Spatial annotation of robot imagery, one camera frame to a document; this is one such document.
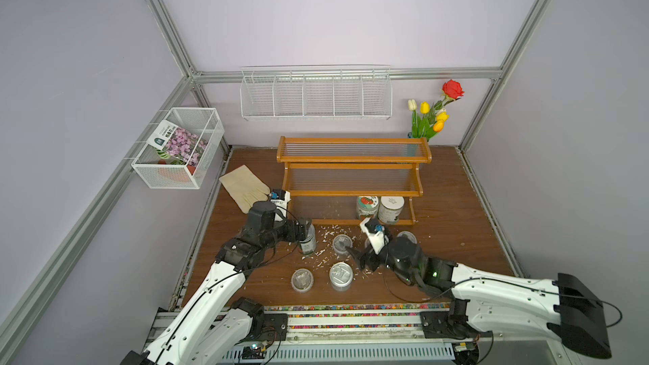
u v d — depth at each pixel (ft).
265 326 2.41
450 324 2.15
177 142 2.43
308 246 2.71
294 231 2.20
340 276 2.58
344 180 3.90
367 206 2.92
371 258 2.12
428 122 3.15
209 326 1.52
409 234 2.85
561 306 1.39
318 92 3.25
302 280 2.54
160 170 2.42
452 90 2.92
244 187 3.46
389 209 2.86
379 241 2.12
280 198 2.22
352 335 2.41
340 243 2.78
